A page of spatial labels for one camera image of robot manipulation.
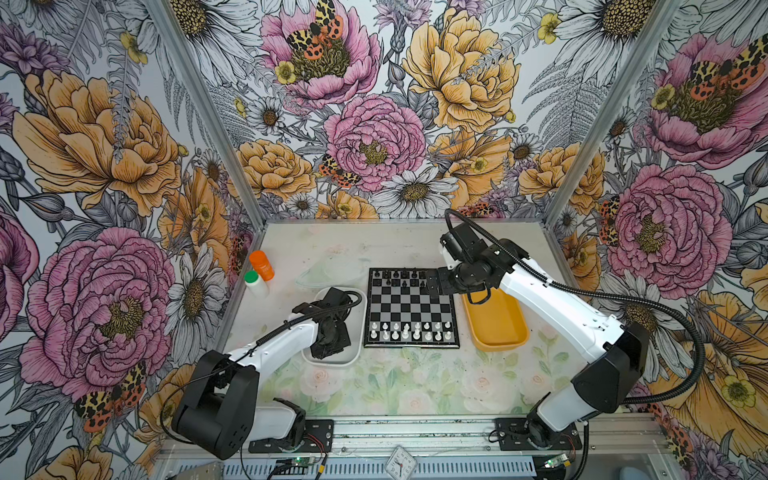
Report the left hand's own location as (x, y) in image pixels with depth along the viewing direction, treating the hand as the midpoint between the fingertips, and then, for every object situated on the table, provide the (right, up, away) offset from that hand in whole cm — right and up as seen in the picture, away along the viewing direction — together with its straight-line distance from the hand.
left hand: (336, 355), depth 85 cm
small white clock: (+18, -19, -16) cm, 31 cm away
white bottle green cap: (-26, +19, +9) cm, 34 cm away
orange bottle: (-27, +25, +14) cm, 39 cm away
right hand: (+30, +18, -7) cm, 36 cm away
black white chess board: (+18, +10, +9) cm, 23 cm away
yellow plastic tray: (+48, +7, +8) cm, 49 cm away
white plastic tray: (+5, +1, -3) cm, 6 cm away
